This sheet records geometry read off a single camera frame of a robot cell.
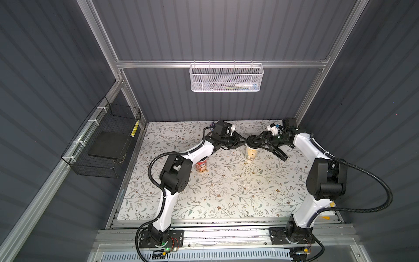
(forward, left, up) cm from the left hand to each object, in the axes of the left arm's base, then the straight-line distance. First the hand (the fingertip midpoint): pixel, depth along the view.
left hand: (252, 145), depth 87 cm
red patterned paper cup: (-8, +27, -8) cm, 30 cm away
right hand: (+3, -5, -1) cm, 6 cm away
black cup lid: (+1, 0, +1) cm, 1 cm away
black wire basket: (-9, +71, +11) cm, 73 cm away
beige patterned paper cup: (0, -2, -9) cm, 9 cm away
